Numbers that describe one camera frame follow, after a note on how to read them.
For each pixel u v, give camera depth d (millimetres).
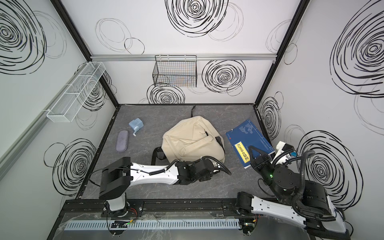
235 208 739
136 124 1022
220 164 551
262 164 483
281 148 497
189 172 588
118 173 490
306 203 393
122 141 957
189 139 962
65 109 721
